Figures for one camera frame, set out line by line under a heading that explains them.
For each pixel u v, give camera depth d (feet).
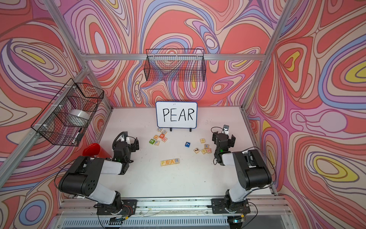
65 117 2.26
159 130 3.42
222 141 2.37
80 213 2.37
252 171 1.51
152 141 3.23
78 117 2.29
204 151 3.05
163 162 2.89
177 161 2.90
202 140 3.23
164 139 3.23
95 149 2.68
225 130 2.63
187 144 3.16
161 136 3.32
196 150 3.06
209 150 3.06
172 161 2.90
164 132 3.39
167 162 2.90
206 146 3.14
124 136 2.52
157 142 3.23
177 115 3.28
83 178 1.47
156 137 3.31
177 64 3.14
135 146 2.69
